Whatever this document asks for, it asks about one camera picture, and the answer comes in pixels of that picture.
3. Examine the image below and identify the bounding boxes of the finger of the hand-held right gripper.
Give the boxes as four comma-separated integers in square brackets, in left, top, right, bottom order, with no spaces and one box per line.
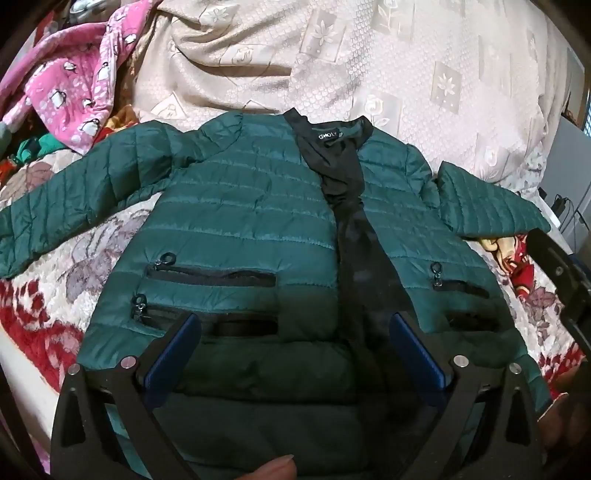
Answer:
[526,228,591,366]

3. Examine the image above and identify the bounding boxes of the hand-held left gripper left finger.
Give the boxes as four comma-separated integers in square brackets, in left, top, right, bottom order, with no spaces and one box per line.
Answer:
[53,313,202,480]

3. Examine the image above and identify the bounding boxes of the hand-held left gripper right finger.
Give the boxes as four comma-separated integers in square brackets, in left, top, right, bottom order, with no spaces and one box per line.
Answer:
[389,311,555,480]

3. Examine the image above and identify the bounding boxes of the green quilted puffer jacket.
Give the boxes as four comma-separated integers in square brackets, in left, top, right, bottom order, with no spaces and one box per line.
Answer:
[0,108,555,480]

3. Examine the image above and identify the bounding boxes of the person's left hand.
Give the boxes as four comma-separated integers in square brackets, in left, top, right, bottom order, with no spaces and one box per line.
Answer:
[246,454,297,480]

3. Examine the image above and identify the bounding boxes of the white cabinet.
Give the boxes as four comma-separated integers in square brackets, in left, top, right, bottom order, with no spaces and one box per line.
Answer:
[540,122,591,232]

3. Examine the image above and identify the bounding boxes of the red white floral blanket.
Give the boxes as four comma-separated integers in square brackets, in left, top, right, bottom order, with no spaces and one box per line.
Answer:
[0,108,591,444]

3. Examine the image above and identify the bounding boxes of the pink penguin print cloth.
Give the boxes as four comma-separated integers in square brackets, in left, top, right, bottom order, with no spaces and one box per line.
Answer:
[2,0,162,155]

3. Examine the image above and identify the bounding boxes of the beige embossed bedspread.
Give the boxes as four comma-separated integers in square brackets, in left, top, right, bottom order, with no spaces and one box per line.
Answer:
[131,0,585,195]

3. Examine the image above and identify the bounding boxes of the black cable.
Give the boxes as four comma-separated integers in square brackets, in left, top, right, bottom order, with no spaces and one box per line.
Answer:
[551,194,575,220]

